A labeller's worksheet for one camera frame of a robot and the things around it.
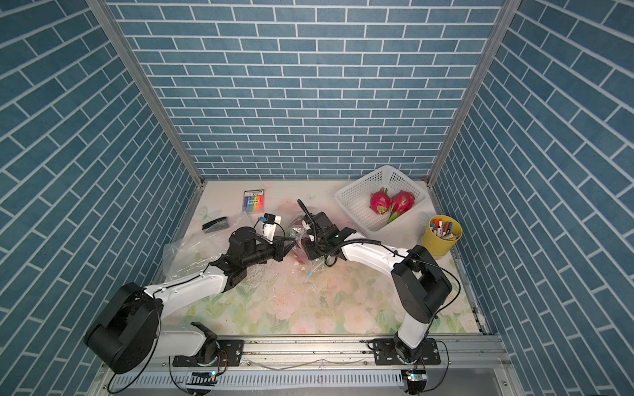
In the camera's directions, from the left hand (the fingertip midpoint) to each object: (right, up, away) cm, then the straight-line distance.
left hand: (302, 243), depth 81 cm
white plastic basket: (+21, +15, +30) cm, 40 cm away
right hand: (+2, -3, +7) cm, 8 cm away
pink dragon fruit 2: (+30, +14, +21) cm, 39 cm away
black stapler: (-38, +4, +18) cm, 42 cm away
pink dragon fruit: (-1, -1, -1) cm, 2 cm away
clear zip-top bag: (-47, -6, +13) cm, 49 cm away
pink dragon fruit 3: (+39, +13, +21) cm, 46 cm away
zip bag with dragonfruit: (+2, -8, 0) cm, 8 cm away
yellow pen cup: (+51, +2, +10) cm, 52 cm away
